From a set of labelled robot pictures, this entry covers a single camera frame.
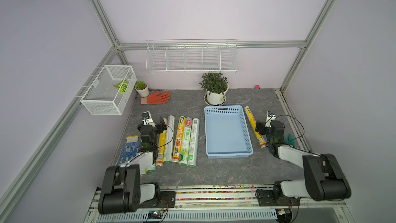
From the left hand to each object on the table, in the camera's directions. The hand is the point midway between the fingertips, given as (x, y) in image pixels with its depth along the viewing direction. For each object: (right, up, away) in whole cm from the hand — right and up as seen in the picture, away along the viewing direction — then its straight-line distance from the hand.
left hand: (154, 119), depth 87 cm
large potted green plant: (+37, +20, +12) cm, 44 cm away
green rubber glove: (+81, -13, +6) cm, 82 cm away
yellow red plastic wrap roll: (+14, -13, +4) cm, 19 cm away
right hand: (+66, -1, +5) cm, 66 cm away
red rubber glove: (-10, +12, +29) cm, 33 cm away
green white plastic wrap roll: (+18, -14, +2) cm, 23 cm away
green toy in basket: (-16, +18, -5) cm, 24 cm away
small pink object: (+72, +23, +37) cm, 84 cm away
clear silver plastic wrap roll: (+8, -13, +4) cm, 16 cm away
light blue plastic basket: (+43, -10, +8) cm, 45 cm away
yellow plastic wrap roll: (+60, -3, +10) cm, 61 cm away
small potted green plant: (-17, +20, +25) cm, 36 cm away
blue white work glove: (-16, -19, +3) cm, 25 cm away
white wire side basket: (-23, +14, -5) cm, 28 cm away
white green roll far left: (+1, -26, -7) cm, 27 cm away
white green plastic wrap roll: (+22, -17, -1) cm, 28 cm away
